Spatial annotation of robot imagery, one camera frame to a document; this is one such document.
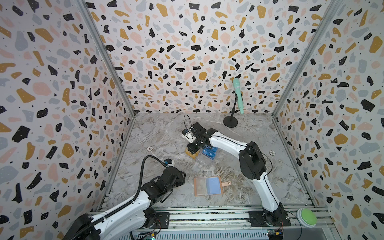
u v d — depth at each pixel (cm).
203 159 95
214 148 70
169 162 75
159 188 61
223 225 73
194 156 94
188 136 86
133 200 51
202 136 73
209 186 85
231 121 117
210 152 91
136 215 59
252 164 57
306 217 75
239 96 95
